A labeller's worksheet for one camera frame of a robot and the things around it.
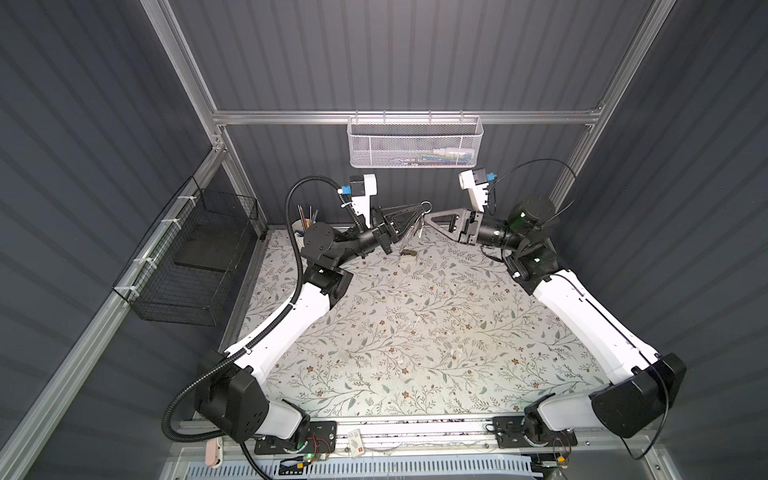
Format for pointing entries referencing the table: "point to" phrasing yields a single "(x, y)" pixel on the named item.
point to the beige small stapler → (408, 252)
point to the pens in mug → (306, 223)
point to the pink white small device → (214, 452)
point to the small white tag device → (356, 442)
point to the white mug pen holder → (300, 226)
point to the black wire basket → (178, 273)
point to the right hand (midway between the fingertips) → (427, 228)
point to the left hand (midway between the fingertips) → (425, 210)
